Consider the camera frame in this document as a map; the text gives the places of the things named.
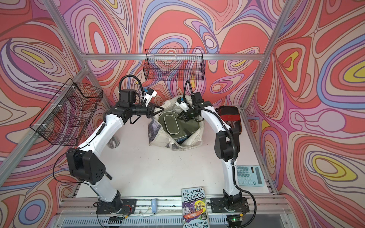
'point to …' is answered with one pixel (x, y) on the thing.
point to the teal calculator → (250, 175)
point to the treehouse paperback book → (194, 207)
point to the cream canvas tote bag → (156, 136)
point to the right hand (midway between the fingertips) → (180, 120)
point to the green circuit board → (115, 220)
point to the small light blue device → (153, 202)
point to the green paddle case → (172, 125)
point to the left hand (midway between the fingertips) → (164, 109)
